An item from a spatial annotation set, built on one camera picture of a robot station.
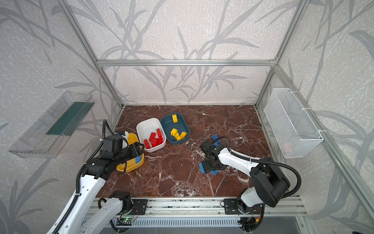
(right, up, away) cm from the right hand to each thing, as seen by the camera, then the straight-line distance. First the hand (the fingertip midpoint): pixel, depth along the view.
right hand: (210, 162), depth 87 cm
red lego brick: (-39, +14, +14) cm, 44 cm away
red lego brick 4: (-35, +12, +6) cm, 37 cm away
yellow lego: (-25, +27, +20) cm, 42 cm away
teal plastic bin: (-23, +20, +12) cm, 33 cm away
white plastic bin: (-46, +20, +18) cm, 54 cm away
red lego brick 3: (-42, +10, +9) cm, 44 cm away
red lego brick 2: (-35, +16, +13) cm, 40 cm away
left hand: (-37, +14, -11) cm, 41 cm away
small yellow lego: (-18, +16, +13) cm, 27 cm away
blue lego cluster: (+4, +14, +12) cm, 19 cm away
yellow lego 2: (-24, +17, +9) cm, 31 cm away
